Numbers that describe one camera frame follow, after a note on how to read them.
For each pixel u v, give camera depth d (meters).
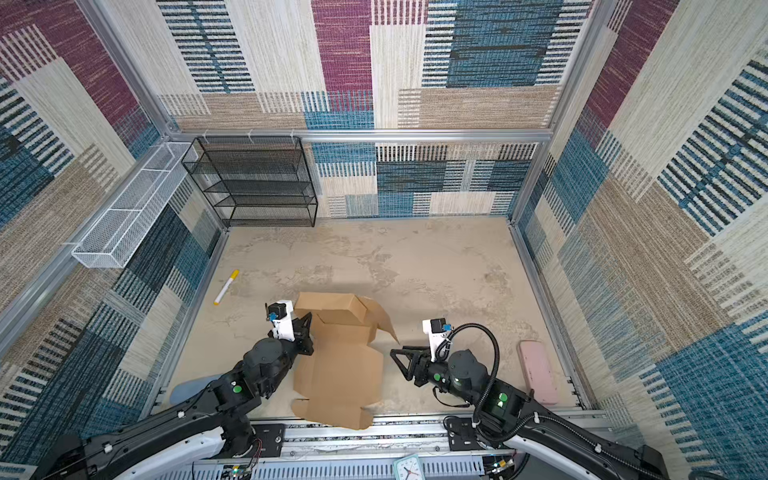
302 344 0.69
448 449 0.73
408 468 0.69
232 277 1.04
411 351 0.67
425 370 0.64
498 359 0.60
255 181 1.09
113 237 0.72
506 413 0.56
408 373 0.66
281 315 0.65
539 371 0.82
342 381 0.80
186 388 0.81
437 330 0.67
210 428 0.56
